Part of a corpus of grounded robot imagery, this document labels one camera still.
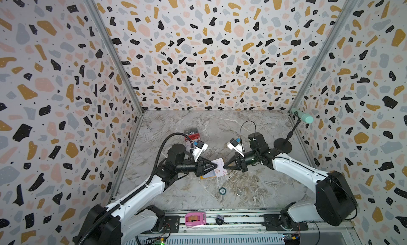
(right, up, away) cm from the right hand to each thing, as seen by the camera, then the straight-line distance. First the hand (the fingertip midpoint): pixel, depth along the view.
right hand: (225, 166), depth 73 cm
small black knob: (-3, -24, 0) cm, 24 cm away
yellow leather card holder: (-7, -4, +2) cm, 8 cm away
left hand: (-4, +1, -2) cm, 5 cm away
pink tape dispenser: (-14, -24, 0) cm, 28 cm away
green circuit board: (-29, -32, -2) cm, 44 cm away
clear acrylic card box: (-19, +14, +29) cm, 37 cm away
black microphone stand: (+40, +6, +28) cm, 49 cm away
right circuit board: (+30, -32, -1) cm, 44 cm away
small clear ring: (+8, -15, +8) cm, 19 cm away
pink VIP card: (-3, -2, +1) cm, 3 cm away
